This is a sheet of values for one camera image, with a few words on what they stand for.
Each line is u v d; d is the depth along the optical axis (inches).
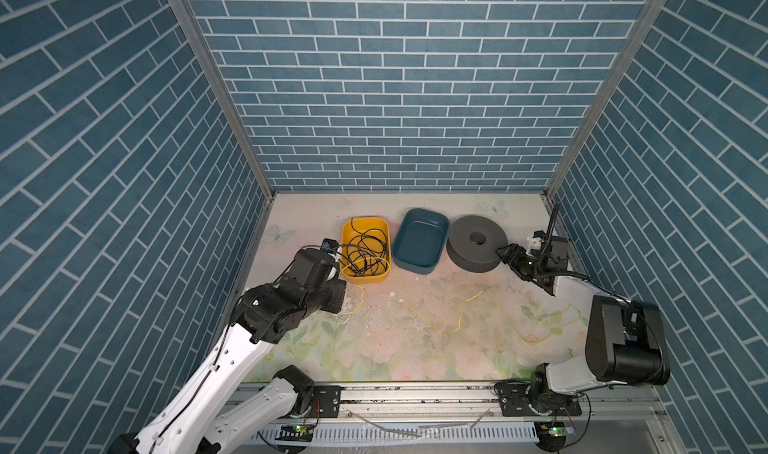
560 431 27.8
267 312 17.1
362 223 41.7
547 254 28.9
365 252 39.9
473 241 40.3
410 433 27.8
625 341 17.6
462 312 35.2
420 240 41.5
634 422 29.8
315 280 19.8
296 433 28.4
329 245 23.8
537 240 33.4
